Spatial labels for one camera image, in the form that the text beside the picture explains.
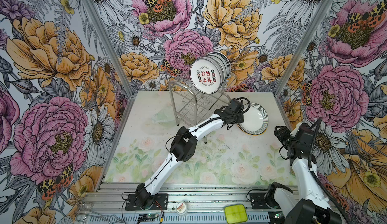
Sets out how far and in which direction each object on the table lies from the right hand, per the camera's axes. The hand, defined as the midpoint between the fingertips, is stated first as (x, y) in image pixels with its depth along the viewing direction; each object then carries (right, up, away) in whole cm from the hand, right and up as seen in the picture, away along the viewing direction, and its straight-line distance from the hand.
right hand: (277, 133), depth 83 cm
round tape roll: (-49, -28, -19) cm, 60 cm away
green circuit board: (-65, -36, -12) cm, 76 cm away
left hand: (-16, +6, +12) cm, 21 cm away
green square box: (-25, -35, -13) cm, 45 cm away
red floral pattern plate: (-38, +31, -1) cm, 49 cm away
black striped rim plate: (-5, +6, +16) cm, 18 cm away
